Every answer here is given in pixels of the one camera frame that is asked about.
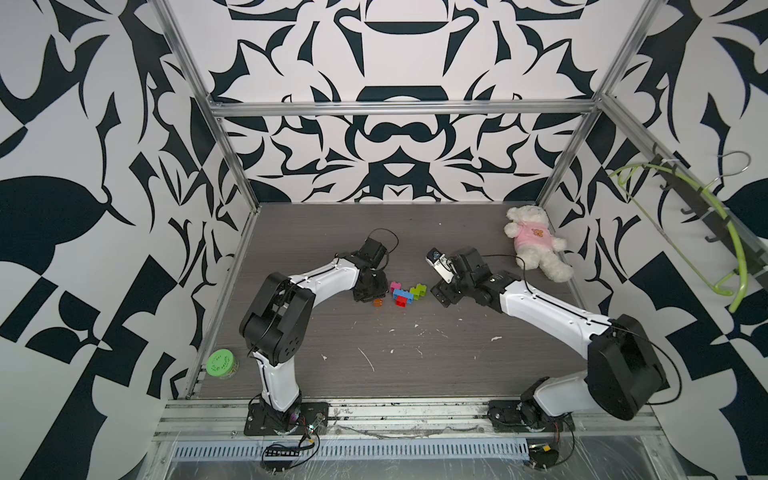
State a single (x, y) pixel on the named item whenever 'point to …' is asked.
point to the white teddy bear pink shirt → (535, 246)
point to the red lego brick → (401, 301)
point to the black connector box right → (542, 455)
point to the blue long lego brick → (404, 293)
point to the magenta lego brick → (395, 285)
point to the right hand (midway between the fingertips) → (444, 272)
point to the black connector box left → (275, 466)
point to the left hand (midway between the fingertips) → (381, 288)
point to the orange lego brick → (378, 302)
